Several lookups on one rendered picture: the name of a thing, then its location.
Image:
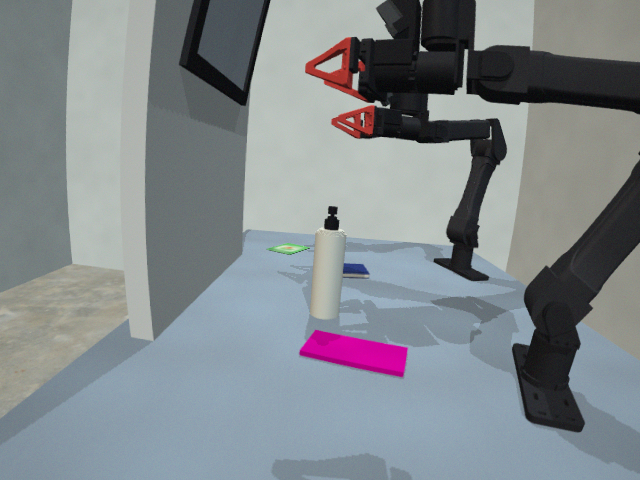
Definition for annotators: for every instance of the magenta flat rectangular slab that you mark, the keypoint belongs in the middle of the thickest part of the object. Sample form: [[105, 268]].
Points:
[[357, 353]]

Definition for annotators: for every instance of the green seed packet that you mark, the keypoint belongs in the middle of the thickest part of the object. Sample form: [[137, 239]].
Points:
[[288, 248]]

